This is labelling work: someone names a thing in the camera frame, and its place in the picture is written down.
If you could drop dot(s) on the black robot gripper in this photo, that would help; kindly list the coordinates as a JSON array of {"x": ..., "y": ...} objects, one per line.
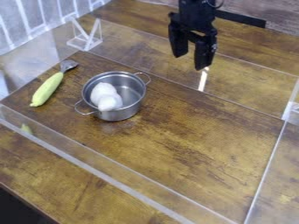
[{"x": 192, "y": 26}]

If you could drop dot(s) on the silver metal pot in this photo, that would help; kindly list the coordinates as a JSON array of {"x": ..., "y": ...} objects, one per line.
[{"x": 132, "y": 87}]

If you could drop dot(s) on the black bar at table edge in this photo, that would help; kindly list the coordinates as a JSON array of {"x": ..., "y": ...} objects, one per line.
[{"x": 242, "y": 18}]

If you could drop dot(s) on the clear acrylic triangle stand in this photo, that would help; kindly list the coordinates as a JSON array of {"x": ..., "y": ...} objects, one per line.
[{"x": 85, "y": 41}]

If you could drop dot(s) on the grey metal spatula head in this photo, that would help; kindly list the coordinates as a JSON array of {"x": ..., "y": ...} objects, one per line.
[{"x": 67, "y": 64}]

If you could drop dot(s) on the yellow green corn cob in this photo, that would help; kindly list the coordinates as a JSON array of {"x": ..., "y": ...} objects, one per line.
[{"x": 46, "y": 90}]

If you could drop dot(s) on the clear acrylic front barrier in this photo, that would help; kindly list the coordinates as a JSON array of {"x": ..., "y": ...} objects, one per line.
[{"x": 156, "y": 194}]

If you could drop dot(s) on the clear acrylic barrier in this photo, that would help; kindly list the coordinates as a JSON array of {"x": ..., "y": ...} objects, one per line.
[
  {"x": 156, "y": 194},
  {"x": 276, "y": 204}
]

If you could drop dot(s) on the clear acrylic right barrier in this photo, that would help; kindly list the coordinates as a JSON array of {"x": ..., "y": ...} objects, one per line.
[{"x": 276, "y": 204}]

